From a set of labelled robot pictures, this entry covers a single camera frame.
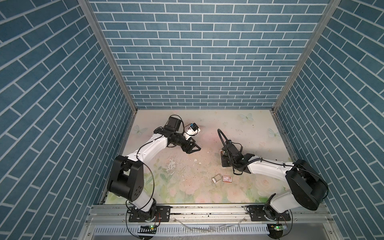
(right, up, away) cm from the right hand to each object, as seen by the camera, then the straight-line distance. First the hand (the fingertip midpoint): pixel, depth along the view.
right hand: (222, 157), depth 91 cm
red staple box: (+2, -11, -6) cm, 13 cm away
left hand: (-16, +9, -7) cm, 20 cm away
